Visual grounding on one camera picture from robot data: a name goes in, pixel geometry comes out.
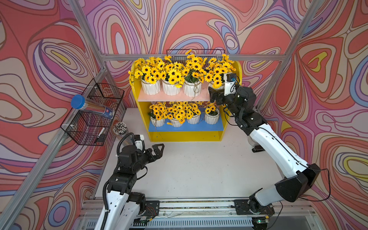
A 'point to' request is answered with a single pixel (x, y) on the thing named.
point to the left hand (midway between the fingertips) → (160, 148)
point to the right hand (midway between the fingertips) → (217, 89)
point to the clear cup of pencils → (120, 128)
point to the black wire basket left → (85, 127)
